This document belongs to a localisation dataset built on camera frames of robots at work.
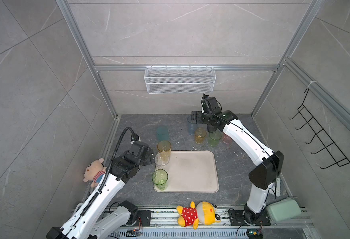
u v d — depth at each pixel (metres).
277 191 0.82
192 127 1.04
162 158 0.86
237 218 0.73
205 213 0.69
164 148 0.94
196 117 0.74
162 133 1.08
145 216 0.73
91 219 0.39
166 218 0.75
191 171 0.87
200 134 1.01
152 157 0.67
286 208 0.76
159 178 0.84
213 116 0.61
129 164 0.49
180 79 1.01
